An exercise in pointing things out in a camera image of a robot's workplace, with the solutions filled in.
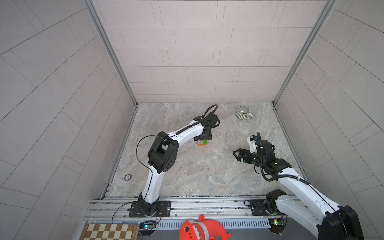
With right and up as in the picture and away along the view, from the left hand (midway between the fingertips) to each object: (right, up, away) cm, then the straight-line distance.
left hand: (208, 135), depth 93 cm
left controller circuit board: (-29, -37, -29) cm, 55 cm away
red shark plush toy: (-5, -34, -33) cm, 48 cm away
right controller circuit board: (+30, -38, -25) cm, 55 cm away
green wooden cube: (-2, -4, -1) cm, 5 cm away
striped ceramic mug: (+24, +14, +10) cm, 30 cm away
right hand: (+16, -9, -11) cm, 21 cm away
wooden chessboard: (-44, -37, -30) cm, 65 cm away
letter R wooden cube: (-5, -5, -2) cm, 7 cm away
